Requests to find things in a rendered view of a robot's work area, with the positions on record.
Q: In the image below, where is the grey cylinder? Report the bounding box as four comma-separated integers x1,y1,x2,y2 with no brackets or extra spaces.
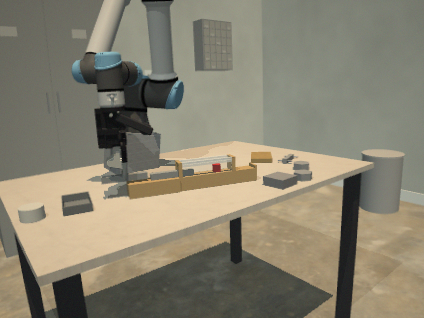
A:
18,202,46,224

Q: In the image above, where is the brown wooden board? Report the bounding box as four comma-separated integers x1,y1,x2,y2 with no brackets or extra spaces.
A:
251,152,272,163

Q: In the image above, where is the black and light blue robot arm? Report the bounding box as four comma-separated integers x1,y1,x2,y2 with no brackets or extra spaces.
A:
72,0,184,135

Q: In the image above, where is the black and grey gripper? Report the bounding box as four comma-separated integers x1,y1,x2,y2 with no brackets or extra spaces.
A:
95,106,128,181

